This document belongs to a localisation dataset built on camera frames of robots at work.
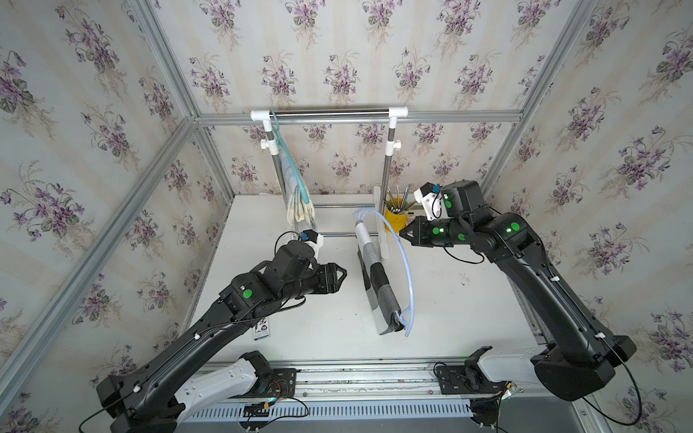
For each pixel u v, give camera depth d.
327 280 0.56
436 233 0.55
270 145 0.79
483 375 0.63
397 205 1.04
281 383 0.73
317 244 0.61
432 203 0.55
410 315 0.88
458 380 0.73
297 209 0.87
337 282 0.59
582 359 0.38
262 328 0.82
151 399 0.37
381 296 0.71
